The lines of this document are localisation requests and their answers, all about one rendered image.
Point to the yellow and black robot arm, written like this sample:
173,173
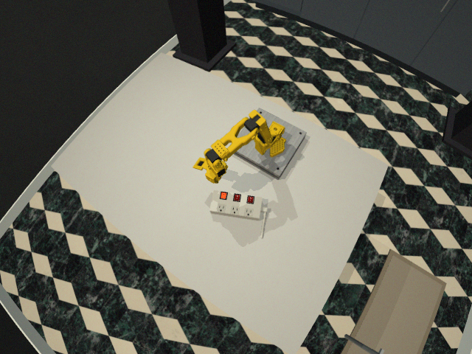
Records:
263,139

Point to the white power strip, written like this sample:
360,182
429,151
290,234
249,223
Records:
238,205

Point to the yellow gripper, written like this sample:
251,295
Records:
210,176

